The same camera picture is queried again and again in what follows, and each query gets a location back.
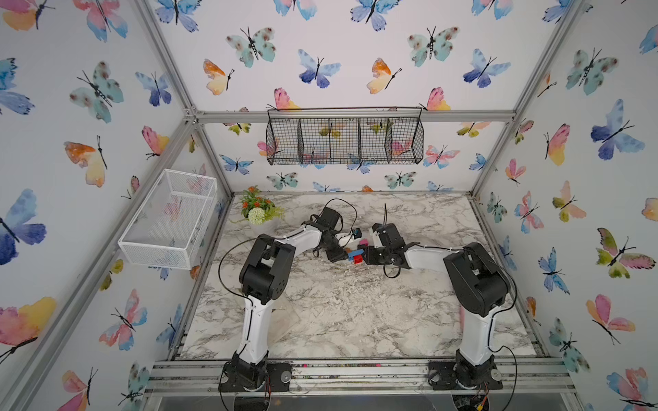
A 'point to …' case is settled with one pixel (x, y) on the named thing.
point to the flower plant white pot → (261, 213)
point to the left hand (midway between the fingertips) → (345, 245)
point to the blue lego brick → (354, 253)
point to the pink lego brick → (364, 241)
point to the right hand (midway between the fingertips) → (366, 253)
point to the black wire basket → (344, 135)
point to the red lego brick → (358, 259)
